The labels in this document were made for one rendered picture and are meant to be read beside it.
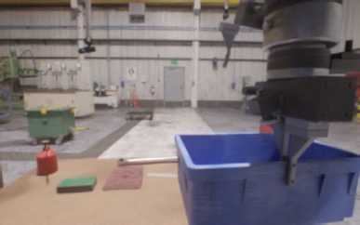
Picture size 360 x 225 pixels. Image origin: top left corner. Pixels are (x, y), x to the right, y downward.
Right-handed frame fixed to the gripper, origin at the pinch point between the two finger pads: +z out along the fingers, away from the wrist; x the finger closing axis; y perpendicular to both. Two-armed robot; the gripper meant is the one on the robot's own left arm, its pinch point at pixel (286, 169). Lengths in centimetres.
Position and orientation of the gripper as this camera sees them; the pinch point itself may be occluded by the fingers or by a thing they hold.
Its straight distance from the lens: 32.1
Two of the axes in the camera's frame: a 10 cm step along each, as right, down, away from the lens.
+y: -9.9, 0.0, -1.3
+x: 1.3, 1.2, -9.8
